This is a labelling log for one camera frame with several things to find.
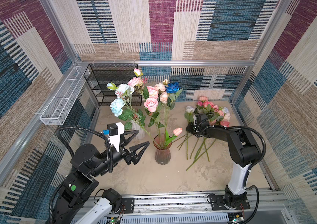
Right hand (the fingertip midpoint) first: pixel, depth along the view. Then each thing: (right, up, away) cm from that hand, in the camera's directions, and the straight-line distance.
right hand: (186, 129), depth 101 cm
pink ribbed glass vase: (-18, -6, -23) cm, 30 cm away
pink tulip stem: (-11, +2, -32) cm, 34 cm away
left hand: (-25, +2, -49) cm, 55 cm away
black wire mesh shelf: (-62, +38, -1) cm, 73 cm away
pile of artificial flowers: (+24, +9, +4) cm, 26 cm away
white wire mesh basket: (-85, +12, -9) cm, 86 cm away
